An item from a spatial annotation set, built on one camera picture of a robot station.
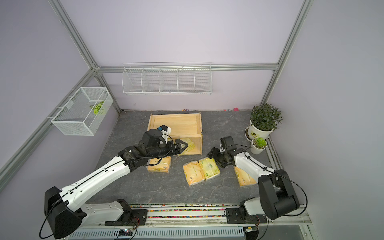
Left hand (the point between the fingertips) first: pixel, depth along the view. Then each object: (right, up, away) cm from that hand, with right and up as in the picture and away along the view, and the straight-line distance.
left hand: (182, 148), depth 73 cm
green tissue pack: (+15, -14, +14) cm, 24 cm away
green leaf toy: (-48, +21, +9) cm, 53 cm away
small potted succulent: (+45, -1, +18) cm, 49 cm away
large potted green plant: (+48, +15, +17) cm, 53 cm away
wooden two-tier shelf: (+1, +11, +12) cm, 17 cm away
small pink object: (+40, +25, +52) cm, 70 cm away
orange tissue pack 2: (+5, -16, +11) cm, 20 cm away
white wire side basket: (-58, +17, +9) cm, 61 cm away
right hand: (+15, -8, +16) cm, 23 cm away
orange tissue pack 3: (+33, -18, +8) cm, 39 cm away
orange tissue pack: (-13, -13, +16) cm, 24 cm away
